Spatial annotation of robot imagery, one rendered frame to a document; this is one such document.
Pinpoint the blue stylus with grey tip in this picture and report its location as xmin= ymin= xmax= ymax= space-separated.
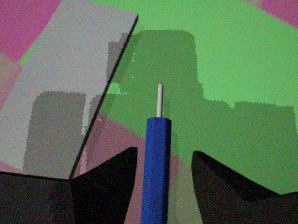
xmin=140 ymin=84 xmax=172 ymax=224

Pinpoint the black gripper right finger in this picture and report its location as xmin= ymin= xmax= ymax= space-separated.
xmin=191 ymin=150 xmax=298 ymax=224

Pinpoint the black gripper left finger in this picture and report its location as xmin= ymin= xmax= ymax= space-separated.
xmin=0 ymin=147 xmax=138 ymax=224

